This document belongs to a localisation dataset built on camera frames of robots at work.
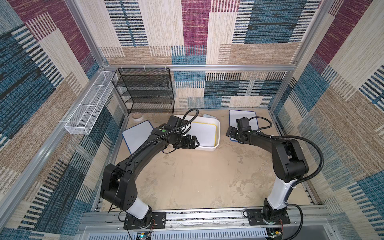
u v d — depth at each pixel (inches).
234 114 47.8
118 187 17.0
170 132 22.1
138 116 45.7
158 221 28.8
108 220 29.3
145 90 43.6
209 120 43.3
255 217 28.8
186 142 28.4
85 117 37.0
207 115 44.7
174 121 25.7
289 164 20.1
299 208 27.1
